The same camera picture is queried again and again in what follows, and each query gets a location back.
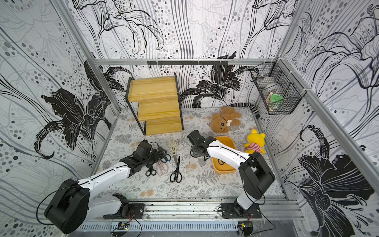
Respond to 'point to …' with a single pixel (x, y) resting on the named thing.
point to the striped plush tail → (252, 107)
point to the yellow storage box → (218, 166)
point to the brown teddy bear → (221, 123)
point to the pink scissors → (161, 168)
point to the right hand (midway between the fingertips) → (200, 149)
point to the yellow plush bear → (255, 141)
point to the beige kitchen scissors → (173, 146)
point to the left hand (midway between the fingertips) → (164, 157)
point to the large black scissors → (176, 175)
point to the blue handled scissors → (166, 159)
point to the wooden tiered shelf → (159, 103)
